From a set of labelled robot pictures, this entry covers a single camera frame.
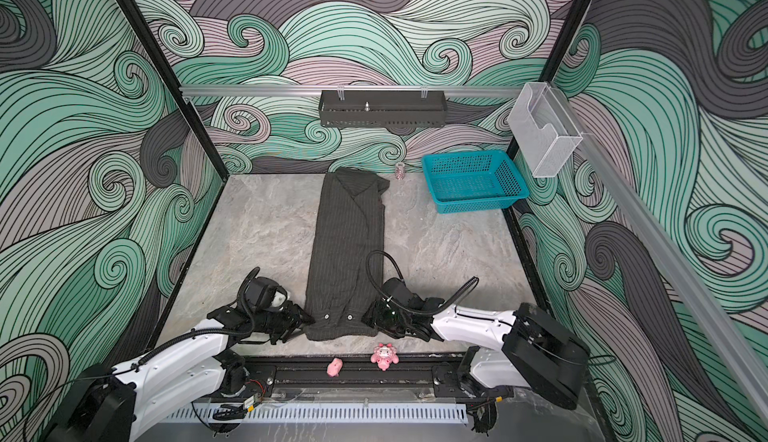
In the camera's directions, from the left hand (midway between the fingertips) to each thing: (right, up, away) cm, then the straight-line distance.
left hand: (313, 323), depth 81 cm
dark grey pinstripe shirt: (+8, +13, +11) cm, 19 cm away
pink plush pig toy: (+20, -6, -7) cm, 22 cm away
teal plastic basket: (+57, +42, +37) cm, 80 cm away
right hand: (+15, 0, -1) cm, 15 cm away
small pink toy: (+7, -8, -7) cm, 13 cm away
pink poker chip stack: (+27, +46, +36) cm, 64 cm away
